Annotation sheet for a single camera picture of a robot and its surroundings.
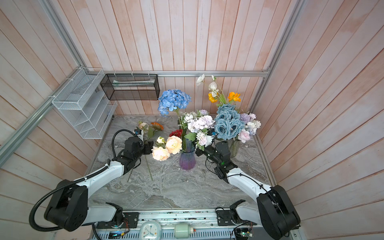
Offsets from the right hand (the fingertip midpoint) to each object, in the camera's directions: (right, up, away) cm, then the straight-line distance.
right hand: (191, 138), depth 77 cm
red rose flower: (-7, +3, -6) cm, 9 cm away
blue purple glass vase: (-2, -12, +13) cm, 18 cm away
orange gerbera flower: (-26, +7, +30) cm, 40 cm away
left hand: (-26, -4, +11) cm, 29 cm away
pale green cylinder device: (-4, -39, -14) cm, 42 cm away
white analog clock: (-20, -43, -9) cm, 48 cm away
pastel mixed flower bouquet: (+30, +6, -2) cm, 31 cm away
